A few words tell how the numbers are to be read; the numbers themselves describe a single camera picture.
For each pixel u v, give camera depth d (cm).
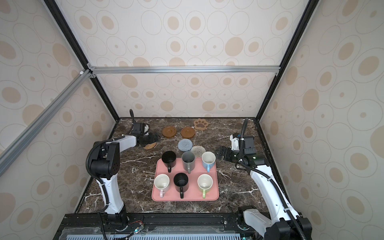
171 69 89
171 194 82
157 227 73
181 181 84
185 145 103
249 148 59
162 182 83
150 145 102
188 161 92
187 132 110
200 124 116
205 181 85
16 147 53
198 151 100
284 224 39
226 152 69
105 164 54
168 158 91
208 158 91
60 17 70
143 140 89
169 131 112
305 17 71
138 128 83
